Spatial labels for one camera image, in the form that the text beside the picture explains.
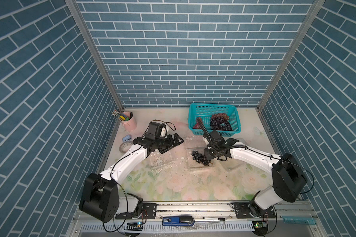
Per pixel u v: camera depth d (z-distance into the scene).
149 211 0.73
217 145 0.67
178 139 0.74
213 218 0.72
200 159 0.88
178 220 0.67
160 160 0.91
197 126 1.05
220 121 1.08
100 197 0.40
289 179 0.44
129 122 1.00
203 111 1.15
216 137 0.68
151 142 0.61
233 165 0.89
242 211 0.74
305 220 0.72
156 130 0.65
